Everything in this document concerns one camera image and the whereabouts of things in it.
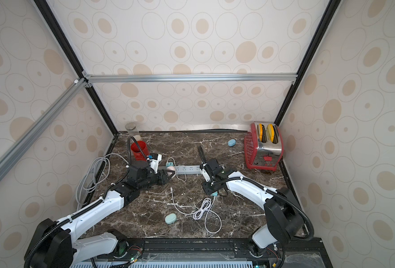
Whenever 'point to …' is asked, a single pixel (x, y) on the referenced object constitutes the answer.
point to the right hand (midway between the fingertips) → (211, 186)
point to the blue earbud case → (231, 142)
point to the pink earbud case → (170, 168)
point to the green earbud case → (170, 218)
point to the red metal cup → (138, 153)
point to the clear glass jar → (131, 129)
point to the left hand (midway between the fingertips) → (175, 172)
